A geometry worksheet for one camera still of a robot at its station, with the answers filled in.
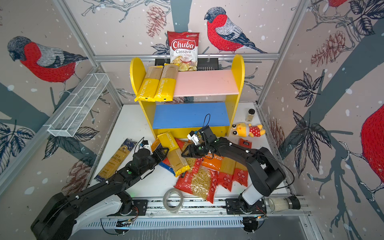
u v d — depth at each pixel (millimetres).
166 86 702
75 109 760
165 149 812
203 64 918
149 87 706
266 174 446
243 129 966
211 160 858
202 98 1222
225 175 811
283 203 716
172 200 776
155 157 727
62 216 403
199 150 739
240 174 815
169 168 835
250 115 1037
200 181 783
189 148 749
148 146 776
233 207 728
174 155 822
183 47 832
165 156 758
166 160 812
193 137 809
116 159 886
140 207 731
